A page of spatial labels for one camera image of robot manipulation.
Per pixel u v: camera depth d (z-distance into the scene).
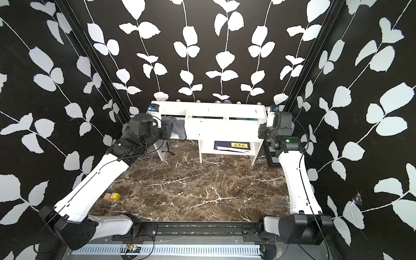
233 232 0.76
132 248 0.71
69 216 0.38
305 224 0.37
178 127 0.77
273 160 0.96
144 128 0.51
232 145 0.88
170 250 0.70
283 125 0.54
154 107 0.59
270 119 0.66
